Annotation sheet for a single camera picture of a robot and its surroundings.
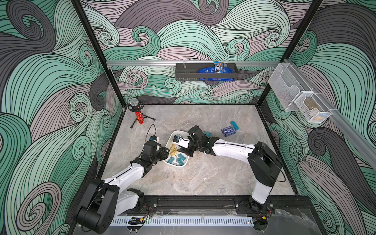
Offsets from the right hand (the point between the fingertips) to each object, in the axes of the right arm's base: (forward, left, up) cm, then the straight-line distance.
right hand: (181, 145), depth 87 cm
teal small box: (+23, -38, -8) cm, 45 cm away
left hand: (-1, +9, -2) cm, 9 cm away
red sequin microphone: (+18, +27, +17) cm, 36 cm away
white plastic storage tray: (-4, +3, -8) cm, 9 cm away
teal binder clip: (+14, -19, -9) cm, 25 cm away
